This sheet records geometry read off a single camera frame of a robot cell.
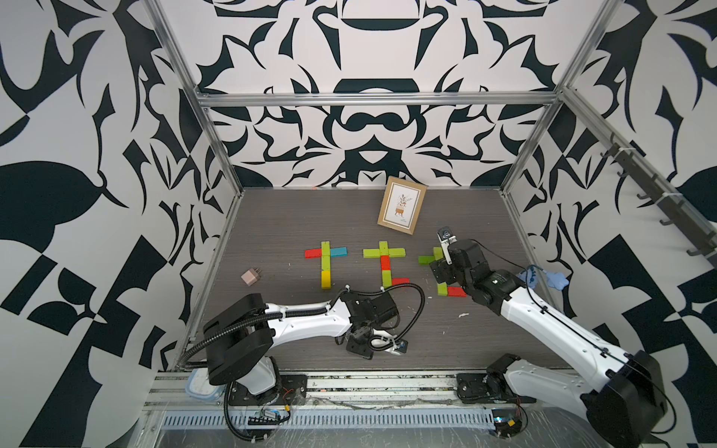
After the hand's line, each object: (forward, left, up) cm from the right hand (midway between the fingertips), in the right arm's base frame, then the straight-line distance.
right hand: (450, 251), depth 82 cm
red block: (+9, +42, -14) cm, 45 cm away
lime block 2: (+4, +38, -14) cm, 41 cm away
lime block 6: (-5, 0, -15) cm, 16 cm away
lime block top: (+8, +22, -14) cm, 28 cm away
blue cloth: (-12, -24, +3) cm, 27 cm away
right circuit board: (-40, -10, -18) cm, 45 cm away
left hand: (-19, +24, -14) cm, 33 cm away
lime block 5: (-1, +18, -15) cm, 23 cm away
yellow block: (-1, +38, -15) cm, 41 cm away
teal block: (+9, +34, -14) cm, 38 cm away
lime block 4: (+10, +13, -17) cm, 24 cm away
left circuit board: (-38, +50, -18) cm, 66 cm away
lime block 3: (+11, +18, -15) cm, 26 cm away
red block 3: (-1, +13, -16) cm, 21 cm away
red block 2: (+6, +17, -17) cm, 25 cm away
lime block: (+11, +39, -15) cm, 43 cm away
